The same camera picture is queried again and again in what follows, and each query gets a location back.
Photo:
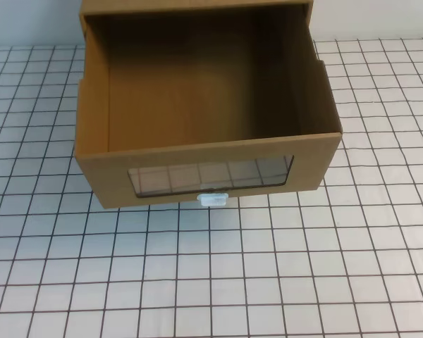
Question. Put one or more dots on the brown shoebox drawer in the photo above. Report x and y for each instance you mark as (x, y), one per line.
(174, 104)

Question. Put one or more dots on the white grid tablecloth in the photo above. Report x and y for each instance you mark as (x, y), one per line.
(345, 260)

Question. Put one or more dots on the white drawer handle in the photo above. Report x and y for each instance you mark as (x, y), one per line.
(213, 199)

